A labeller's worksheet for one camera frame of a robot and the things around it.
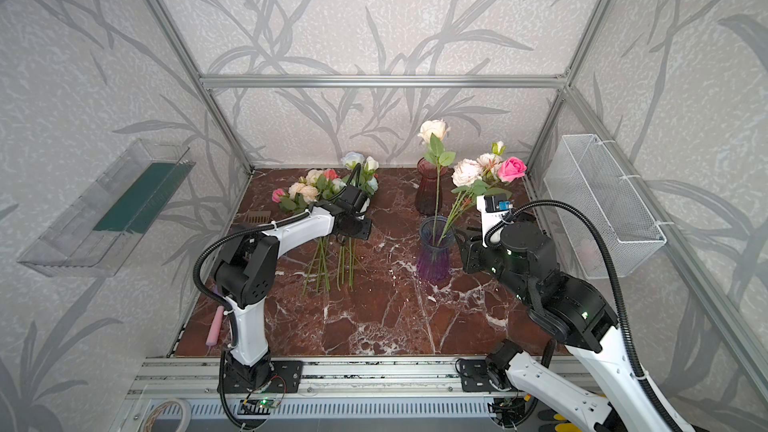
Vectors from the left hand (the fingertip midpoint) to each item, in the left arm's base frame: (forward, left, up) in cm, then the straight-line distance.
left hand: (369, 220), depth 98 cm
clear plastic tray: (-21, +55, +26) cm, 64 cm away
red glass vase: (+5, -18, +12) cm, 22 cm away
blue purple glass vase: (-11, -21, +11) cm, 26 cm away
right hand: (-20, -23, +31) cm, 43 cm away
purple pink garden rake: (-35, +39, -4) cm, 53 cm away
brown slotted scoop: (+5, +40, -6) cm, 41 cm away
